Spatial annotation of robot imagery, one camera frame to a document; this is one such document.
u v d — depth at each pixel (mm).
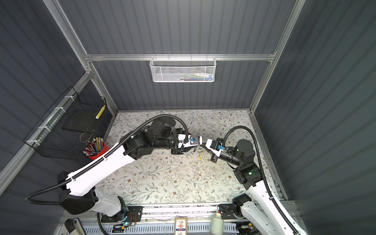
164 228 707
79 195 400
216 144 503
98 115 804
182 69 1238
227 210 737
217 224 646
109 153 413
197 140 493
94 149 848
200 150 623
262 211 473
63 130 720
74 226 667
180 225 693
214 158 569
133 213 723
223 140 503
